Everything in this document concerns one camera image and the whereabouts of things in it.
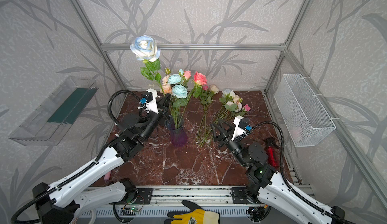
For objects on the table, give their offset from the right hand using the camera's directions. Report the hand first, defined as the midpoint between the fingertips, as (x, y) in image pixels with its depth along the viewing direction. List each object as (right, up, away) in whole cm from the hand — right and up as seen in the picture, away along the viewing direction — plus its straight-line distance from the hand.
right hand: (216, 118), depth 61 cm
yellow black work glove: (-8, -44, +5) cm, 45 cm away
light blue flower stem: (-19, +4, +14) cm, 24 cm away
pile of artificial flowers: (+15, +4, +44) cm, 46 cm away
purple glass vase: (-20, -13, +27) cm, 36 cm away
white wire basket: (+37, -1, 0) cm, 37 cm away
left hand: (-19, +11, +1) cm, 22 cm away
